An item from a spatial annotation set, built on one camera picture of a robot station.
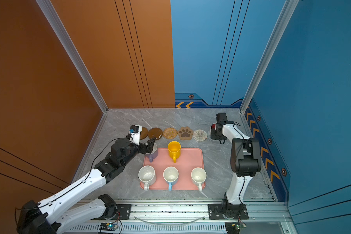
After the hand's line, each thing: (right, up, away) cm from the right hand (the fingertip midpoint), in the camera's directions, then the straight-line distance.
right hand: (215, 135), depth 99 cm
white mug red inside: (-1, +7, 0) cm, 7 cm away
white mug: (-43, -22, -14) cm, 50 cm away
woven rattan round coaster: (-32, +1, +6) cm, 32 cm away
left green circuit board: (-58, -42, -28) cm, 77 cm away
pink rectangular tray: (-18, -15, -4) cm, 23 cm away
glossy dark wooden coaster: (-42, +2, +8) cm, 43 cm away
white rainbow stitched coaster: (-10, 0, +5) cm, 11 cm away
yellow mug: (-28, -8, -4) cm, 29 cm away
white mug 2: (-13, -22, -15) cm, 30 cm away
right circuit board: (+3, -42, -28) cm, 51 cm away
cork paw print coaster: (-20, +1, +7) cm, 21 cm away
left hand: (-41, +3, -23) cm, 47 cm away
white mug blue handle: (-29, -21, -15) cm, 39 cm away
